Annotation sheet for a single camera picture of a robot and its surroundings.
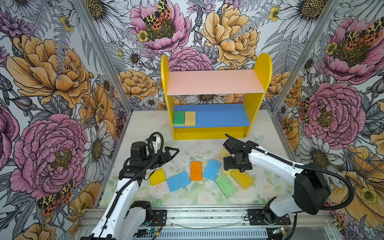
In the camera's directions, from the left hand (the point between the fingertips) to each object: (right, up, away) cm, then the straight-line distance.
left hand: (174, 158), depth 77 cm
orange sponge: (+11, -10, +13) cm, 20 cm away
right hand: (+33, -9, +6) cm, 34 cm away
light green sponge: (+27, -16, +7) cm, 32 cm away
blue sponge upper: (+20, -10, +13) cm, 26 cm away
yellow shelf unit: (+26, +19, +17) cm, 36 cm away
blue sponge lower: (+1, -15, +8) cm, 17 cm away
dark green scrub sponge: (0, +21, +19) cm, 28 cm away
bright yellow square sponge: (-11, -13, +11) cm, 20 cm away
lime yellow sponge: (+29, -11, +11) cm, 33 cm away
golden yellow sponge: (+37, -14, +10) cm, 41 cm away
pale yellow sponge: (+7, +21, +18) cm, 29 cm away
